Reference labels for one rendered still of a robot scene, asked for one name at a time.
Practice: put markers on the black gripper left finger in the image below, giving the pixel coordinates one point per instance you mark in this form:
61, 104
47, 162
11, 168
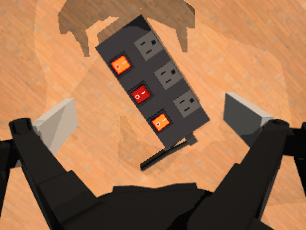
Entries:
60, 194

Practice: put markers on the black power strip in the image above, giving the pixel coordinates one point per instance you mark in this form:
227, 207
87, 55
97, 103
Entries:
142, 66

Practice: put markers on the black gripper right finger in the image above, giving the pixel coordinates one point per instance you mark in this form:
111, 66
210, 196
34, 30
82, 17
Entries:
244, 191

